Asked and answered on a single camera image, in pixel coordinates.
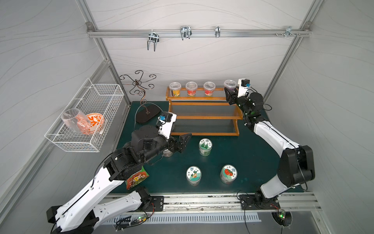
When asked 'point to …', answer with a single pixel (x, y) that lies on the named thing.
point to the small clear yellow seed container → (175, 87)
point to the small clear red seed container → (191, 87)
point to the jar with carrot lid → (194, 176)
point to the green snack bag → (136, 179)
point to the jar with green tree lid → (205, 146)
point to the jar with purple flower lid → (167, 153)
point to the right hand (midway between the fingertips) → (231, 85)
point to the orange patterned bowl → (97, 122)
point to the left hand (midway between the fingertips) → (182, 131)
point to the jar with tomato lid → (228, 174)
